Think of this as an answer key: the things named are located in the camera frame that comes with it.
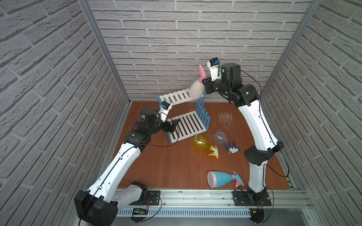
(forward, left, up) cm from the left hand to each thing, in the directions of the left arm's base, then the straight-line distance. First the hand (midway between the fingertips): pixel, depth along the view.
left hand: (170, 112), depth 73 cm
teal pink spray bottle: (-28, -25, -22) cm, 43 cm away
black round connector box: (-43, -45, -29) cm, 69 cm away
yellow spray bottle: (-6, -19, -22) cm, 29 cm away
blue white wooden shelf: (+13, -17, -28) cm, 35 cm away
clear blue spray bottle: (0, -33, -26) cm, 42 cm away
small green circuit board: (-41, +15, -33) cm, 55 cm away
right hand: (+8, -15, +15) cm, 22 cm away
